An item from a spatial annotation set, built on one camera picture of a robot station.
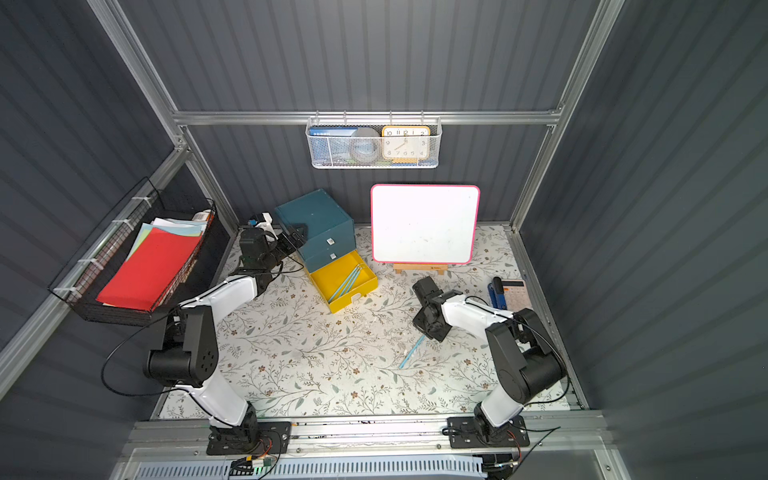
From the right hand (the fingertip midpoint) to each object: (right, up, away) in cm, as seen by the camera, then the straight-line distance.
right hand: (427, 327), depth 92 cm
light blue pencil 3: (-27, +12, +10) cm, 31 cm away
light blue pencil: (-29, +12, +10) cm, 33 cm away
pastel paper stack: (-65, +30, -14) cm, 73 cm away
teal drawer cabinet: (-30, +30, -2) cm, 43 cm away
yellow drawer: (-33, +15, +9) cm, 37 cm away
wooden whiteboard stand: (+6, +18, +11) cm, 22 cm away
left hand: (-41, +30, -1) cm, 51 cm away
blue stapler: (+24, +10, +5) cm, 26 cm away
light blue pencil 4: (-5, -6, -4) cm, 9 cm away
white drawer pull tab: (-30, +27, -1) cm, 40 cm away
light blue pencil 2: (-29, +11, +10) cm, 32 cm away
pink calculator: (+31, +9, +7) cm, 33 cm away
